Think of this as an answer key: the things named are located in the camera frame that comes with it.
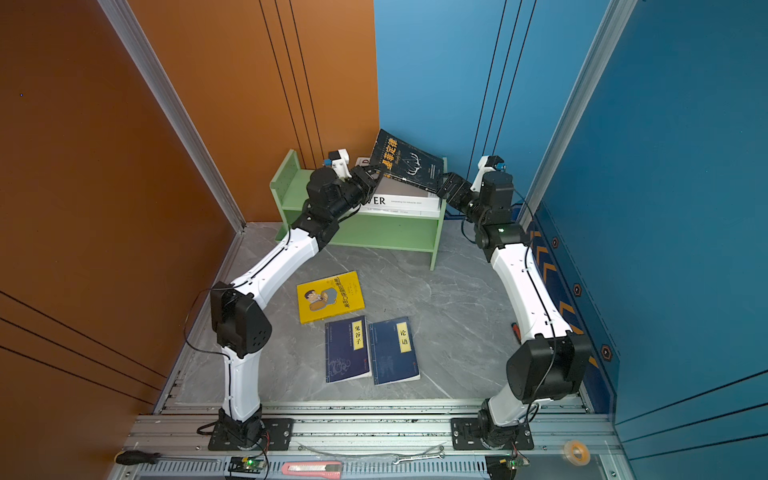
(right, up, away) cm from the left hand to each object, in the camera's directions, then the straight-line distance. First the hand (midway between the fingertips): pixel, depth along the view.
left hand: (388, 162), depth 74 cm
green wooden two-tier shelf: (+10, -16, +31) cm, 36 cm away
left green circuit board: (-32, -73, -4) cm, 79 cm away
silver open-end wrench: (+12, -71, -3) cm, 72 cm away
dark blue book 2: (+1, -52, +13) cm, 53 cm away
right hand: (+15, -5, +2) cm, 16 cm away
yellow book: (-20, -37, +23) cm, 48 cm away
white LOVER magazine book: (+3, -8, +9) cm, 13 cm away
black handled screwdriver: (-61, -71, -4) cm, 94 cm away
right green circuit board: (+27, -74, -4) cm, 79 cm away
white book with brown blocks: (+11, -12, +11) cm, 19 cm away
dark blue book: (-12, -52, +13) cm, 55 cm away
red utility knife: (-13, -73, -6) cm, 74 cm away
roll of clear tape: (+45, -71, -3) cm, 84 cm away
